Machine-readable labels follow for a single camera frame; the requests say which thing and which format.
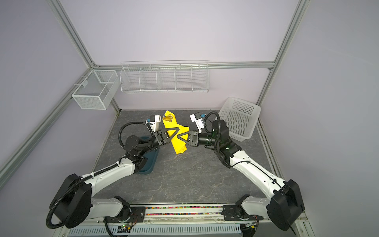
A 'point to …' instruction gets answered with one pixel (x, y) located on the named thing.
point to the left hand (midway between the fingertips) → (180, 133)
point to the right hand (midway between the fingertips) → (177, 138)
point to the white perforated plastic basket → (241, 116)
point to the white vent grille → (160, 229)
